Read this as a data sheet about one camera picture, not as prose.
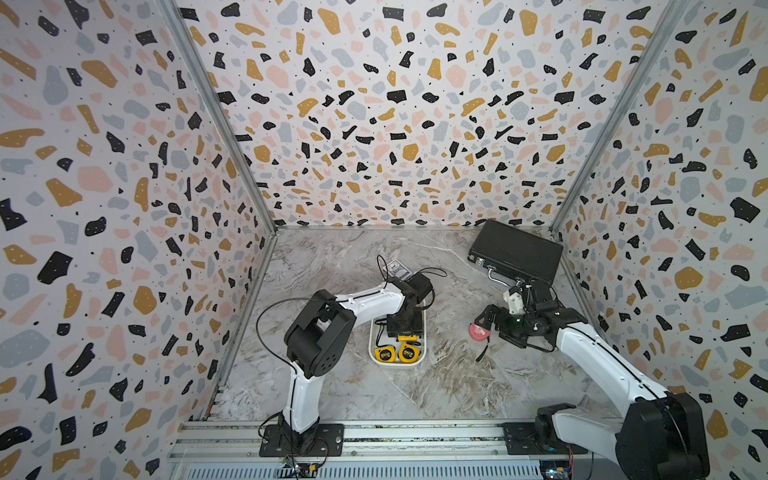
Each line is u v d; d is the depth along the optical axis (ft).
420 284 2.52
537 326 2.02
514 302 2.61
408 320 2.73
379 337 3.01
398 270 3.50
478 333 3.01
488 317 2.51
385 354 2.82
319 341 1.65
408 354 2.81
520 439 2.40
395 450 2.40
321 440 2.40
